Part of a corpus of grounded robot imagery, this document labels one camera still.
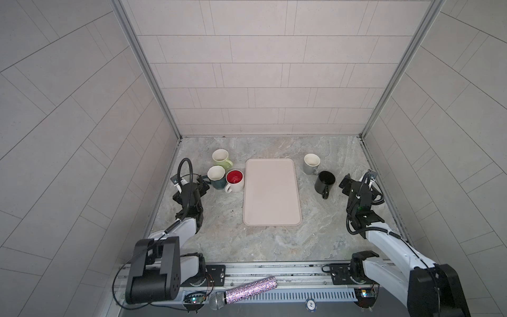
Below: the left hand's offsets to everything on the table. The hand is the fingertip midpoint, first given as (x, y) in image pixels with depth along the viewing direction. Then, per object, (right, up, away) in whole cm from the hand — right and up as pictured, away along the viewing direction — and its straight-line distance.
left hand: (195, 178), depth 89 cm
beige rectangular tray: (+35, -10, +3) cm, 36 cm away
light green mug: (+10, +9, +8) cm, 16 cm away
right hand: (+71, +1, -4) cm, 71 cm away
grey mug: (+54, +6, +6) cm, 55 cm away
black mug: (+60, -3, +5) cm, 61 cm away
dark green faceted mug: (+9, 0, +3) cm, 9 cm away
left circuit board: (+8, -37, -24) cm, 45 cm away
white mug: (+17, -1, +6) cm, 18 cm away
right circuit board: (+67, -39, -20) cm, 80 cm away
